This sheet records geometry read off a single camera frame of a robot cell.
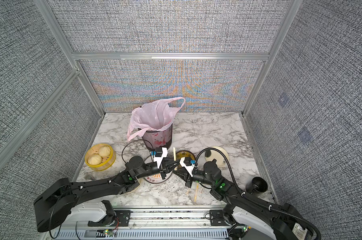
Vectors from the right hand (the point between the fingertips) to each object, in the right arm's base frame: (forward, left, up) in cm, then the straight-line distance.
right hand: (174, 168), depth 70 cm
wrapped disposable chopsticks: (-6, -7, -19) cm, 21 cm away
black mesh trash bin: (+18, +11, -3) cm, 21 cm away
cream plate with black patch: (+17, -22, -18) cm, 33 cm away
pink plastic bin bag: (+35, +11, -1) cm, 37 cm away
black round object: (-3, -45, -17) cm, 48 cm away
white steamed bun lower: (+11, +48, -13) cm, 51 cm away
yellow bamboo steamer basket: (+10, +40, -15) cm, 44 cm away
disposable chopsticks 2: (-7, -11, -4) cm, 13 cm away
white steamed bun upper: (+16, +43, -12) cm, 48 cm away
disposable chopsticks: (+1, -1, +11) cm, 11 cm away
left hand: (+1, -4, +5) cm, 7 cm away
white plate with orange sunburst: (+2, +11, -19) cm, 22 cm away
